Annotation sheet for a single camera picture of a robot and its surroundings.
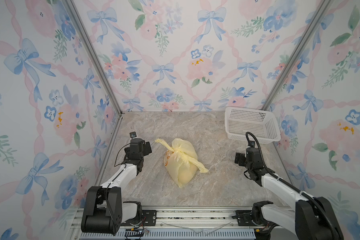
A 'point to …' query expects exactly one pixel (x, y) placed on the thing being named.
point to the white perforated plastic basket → (263, 124)
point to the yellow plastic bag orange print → (181, 161)
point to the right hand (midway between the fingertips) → (247, 154)
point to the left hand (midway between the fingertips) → (140, 144)
